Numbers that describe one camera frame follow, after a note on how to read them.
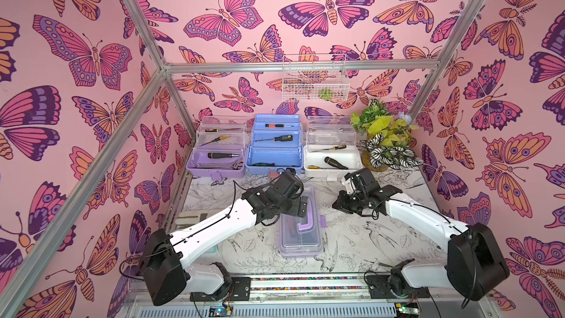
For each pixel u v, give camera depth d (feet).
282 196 1.89
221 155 3.58
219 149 3.59
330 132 3.52
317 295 2.39
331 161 3.48
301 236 2.57
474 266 1.35
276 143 3.52
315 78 3.12
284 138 3.48
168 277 1.26
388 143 2.79
